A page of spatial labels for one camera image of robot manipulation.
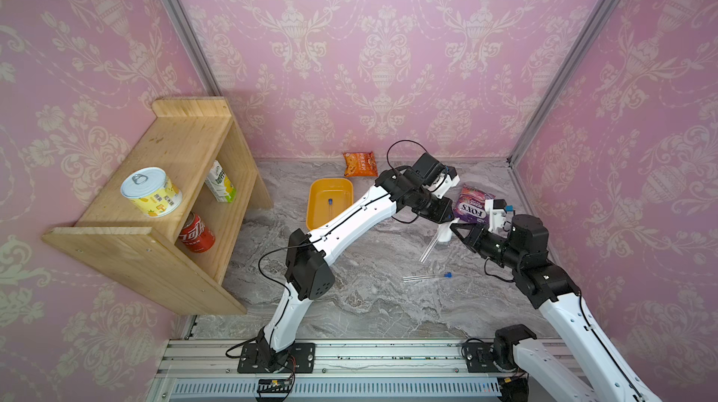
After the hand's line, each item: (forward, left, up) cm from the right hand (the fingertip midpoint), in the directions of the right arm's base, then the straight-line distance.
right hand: (452, 226), depth 73 cm
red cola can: (-3, +63, +6) cm, 63 cm away
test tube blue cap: (-5, +5, -23) cm, 24 cm away
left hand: (+3, -1, 0) cm, 3 cm away
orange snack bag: (+42, +23, -18) cm, 52 cm away
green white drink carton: (+13, +62, +6) cm, 63 cm away
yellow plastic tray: (+27, +36, -21) cm, 50 cm away
